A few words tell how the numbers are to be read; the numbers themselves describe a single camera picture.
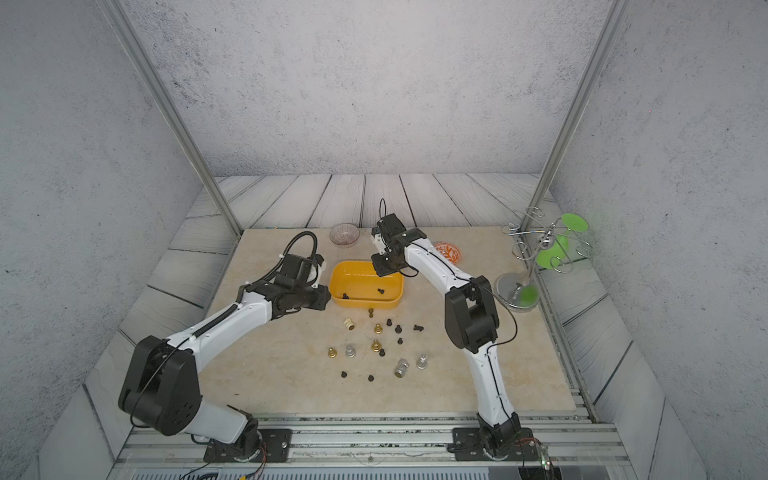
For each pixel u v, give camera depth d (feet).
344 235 3.87
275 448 2.39
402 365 2.82
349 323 3.07
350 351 2.85
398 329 3.07
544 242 2.60
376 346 2.90
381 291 3.33
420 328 3.07
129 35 2.39
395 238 2.35
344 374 2.78
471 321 1.85
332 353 2.88
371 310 3.23
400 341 2.99
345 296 3.25
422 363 2.78
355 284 3.46
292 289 2.21
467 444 2.38
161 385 1.41
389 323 3.08
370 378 2.77
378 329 3.05
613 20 2.34
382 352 2.91
